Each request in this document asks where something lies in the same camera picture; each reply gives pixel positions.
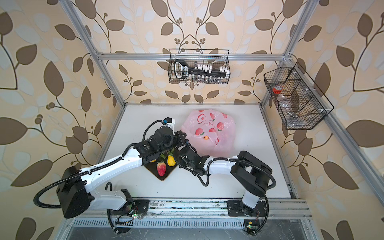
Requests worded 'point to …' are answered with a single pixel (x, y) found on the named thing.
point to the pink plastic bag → (211, 132)
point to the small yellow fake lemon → (170, 161)
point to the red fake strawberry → (161, 168)
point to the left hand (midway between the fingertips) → (189, 133)
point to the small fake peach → (206, 137)
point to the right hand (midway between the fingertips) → (179, 158)
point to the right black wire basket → (300, 102)
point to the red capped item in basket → (277, 89)
